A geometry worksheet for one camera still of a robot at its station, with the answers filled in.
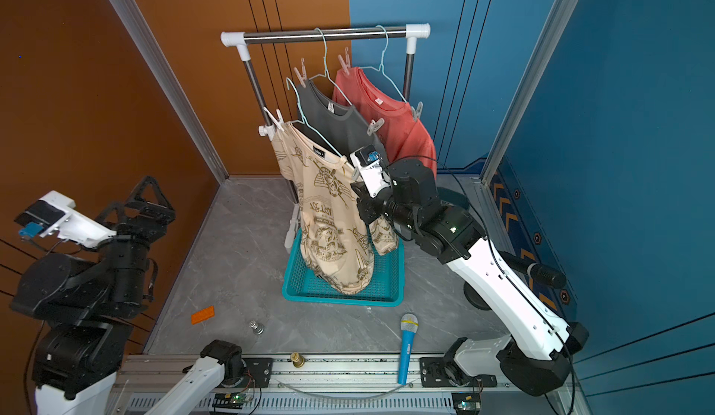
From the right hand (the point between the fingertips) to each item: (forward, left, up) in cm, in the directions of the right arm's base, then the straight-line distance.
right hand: (358, 182), depth 61 cm
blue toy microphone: (-18, -13, -38) cm, 45 cm away
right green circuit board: (-36, -27, -45) cm, 63 cm away
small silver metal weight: (-19, +30, -39) cm, 53 cm away
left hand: (-10, +37, +9) cm, 39 cm away
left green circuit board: (-36, +34, -44) cm, 66 cm away
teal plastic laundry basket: (-6, -7, -42) cm, 43 cm away
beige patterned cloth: (+1, +7, -24) cm, 25 cm away
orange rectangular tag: (-15, +48, -41) cm, 65 cm away
